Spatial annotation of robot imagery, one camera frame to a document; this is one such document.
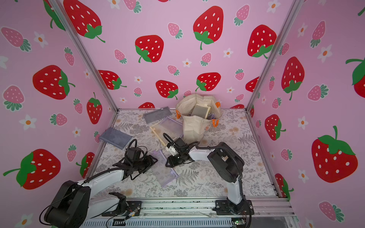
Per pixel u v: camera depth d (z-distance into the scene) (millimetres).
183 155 731
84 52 844
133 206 747
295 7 691
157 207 759
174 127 1136
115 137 1026
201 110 1041
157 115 1185
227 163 505
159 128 1095
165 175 859
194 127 922
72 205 414
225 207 733
